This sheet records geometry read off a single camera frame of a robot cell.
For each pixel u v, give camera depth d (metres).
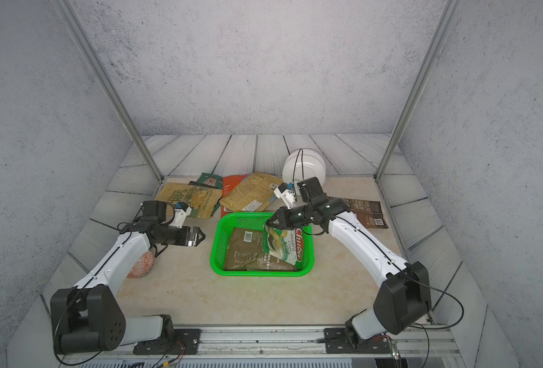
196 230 0.78
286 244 0.82
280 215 0.69
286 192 0.71
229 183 1.17
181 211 0.79
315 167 1.04
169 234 0.71
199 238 0.81
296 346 0.73
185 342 0.73
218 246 0.87
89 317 0.41
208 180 1.19
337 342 0.73
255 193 1.12
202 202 1.05
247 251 0.92
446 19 0.72
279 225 0.70
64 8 0.70
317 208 0.61
